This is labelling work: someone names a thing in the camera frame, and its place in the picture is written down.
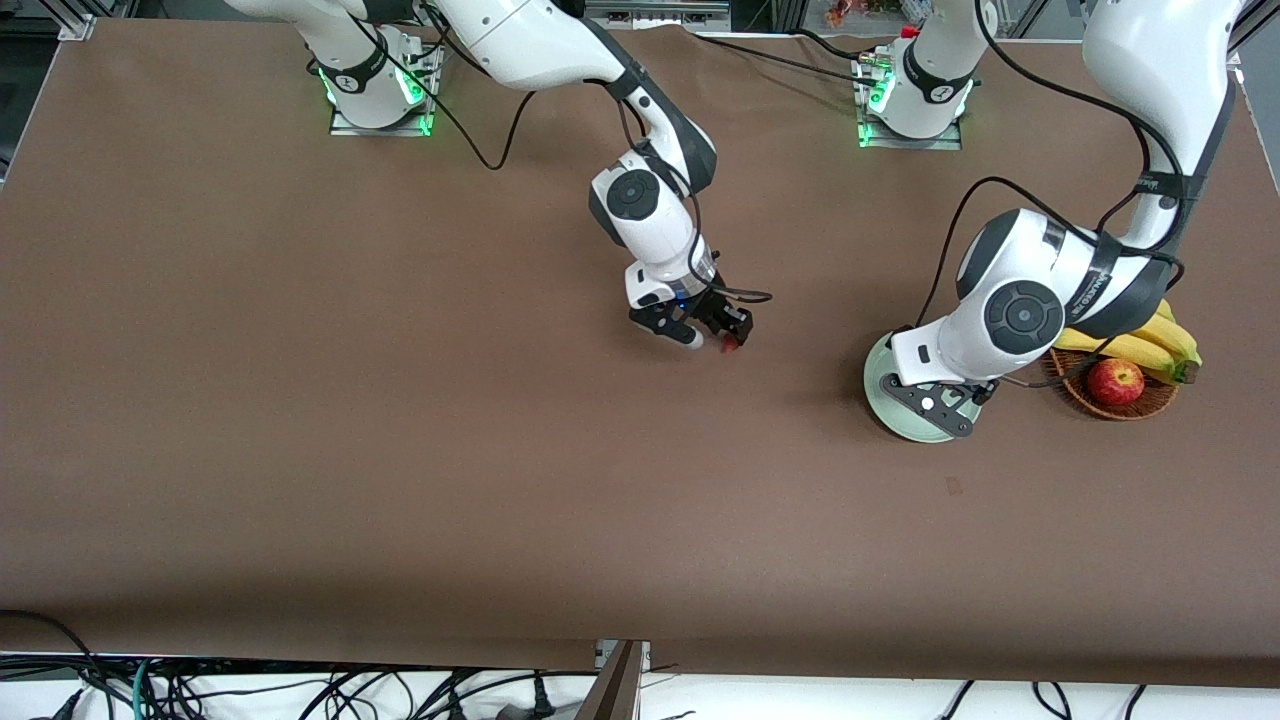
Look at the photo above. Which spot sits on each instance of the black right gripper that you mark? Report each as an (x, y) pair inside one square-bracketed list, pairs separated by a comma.
[(717, 309)]

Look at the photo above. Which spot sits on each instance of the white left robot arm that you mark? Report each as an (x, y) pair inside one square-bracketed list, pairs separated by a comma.
[(1150, 60)]

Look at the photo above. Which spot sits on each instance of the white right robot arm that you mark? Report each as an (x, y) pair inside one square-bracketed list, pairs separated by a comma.
[(520, 40)]

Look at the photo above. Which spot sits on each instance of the pale green round plate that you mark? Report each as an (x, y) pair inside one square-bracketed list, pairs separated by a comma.
[(880, 415)]

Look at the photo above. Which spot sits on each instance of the grey box with ports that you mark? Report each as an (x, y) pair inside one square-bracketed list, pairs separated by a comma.
[(655, 14)]

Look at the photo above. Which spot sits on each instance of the orange background object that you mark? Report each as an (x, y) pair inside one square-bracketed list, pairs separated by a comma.
[(860, 12)]

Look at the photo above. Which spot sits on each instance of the red apple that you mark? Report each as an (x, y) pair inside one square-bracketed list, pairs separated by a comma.
[(1115, 382)]

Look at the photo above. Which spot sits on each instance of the brown table support beam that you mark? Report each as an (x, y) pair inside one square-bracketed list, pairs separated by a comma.
[(610, 695)]

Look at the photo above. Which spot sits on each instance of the yellow banana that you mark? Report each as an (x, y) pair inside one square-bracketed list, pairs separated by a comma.
[(1120, 348), (1180, 335)]

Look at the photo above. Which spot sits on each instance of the brown wicker basket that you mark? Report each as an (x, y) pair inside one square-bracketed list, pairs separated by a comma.
[(1140, 408)]

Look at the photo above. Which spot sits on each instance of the black power plug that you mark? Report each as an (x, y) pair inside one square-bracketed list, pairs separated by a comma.
[(543, 700)]

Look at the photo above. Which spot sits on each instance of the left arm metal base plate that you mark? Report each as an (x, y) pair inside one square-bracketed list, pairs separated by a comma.
[(910, 144)]

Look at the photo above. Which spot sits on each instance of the grey metal table bracket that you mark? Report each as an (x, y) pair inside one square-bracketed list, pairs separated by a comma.
[(640, 655)]

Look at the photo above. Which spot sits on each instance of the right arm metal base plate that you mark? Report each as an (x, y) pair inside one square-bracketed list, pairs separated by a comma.
[(380, 131)]

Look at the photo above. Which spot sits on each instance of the silver frame corner bracket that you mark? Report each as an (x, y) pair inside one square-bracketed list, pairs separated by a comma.
[(78, 28)]

